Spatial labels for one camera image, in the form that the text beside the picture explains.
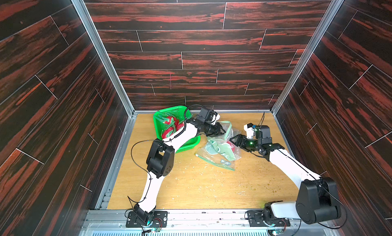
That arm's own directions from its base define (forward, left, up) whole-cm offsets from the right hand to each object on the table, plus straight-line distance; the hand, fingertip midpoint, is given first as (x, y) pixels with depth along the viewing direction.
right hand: (235, 139), depth 88 cm
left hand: (+2, +5, +2) cm, 6 cm away
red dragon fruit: (-3, +2, -1) cm, 4 cm away
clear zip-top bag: (-3, +8, +3) cm, 9 cm away
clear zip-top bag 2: (-3, +9, -12) cm, 15 cm away
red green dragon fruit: (+8, +39, +3) cm, 40 cm away
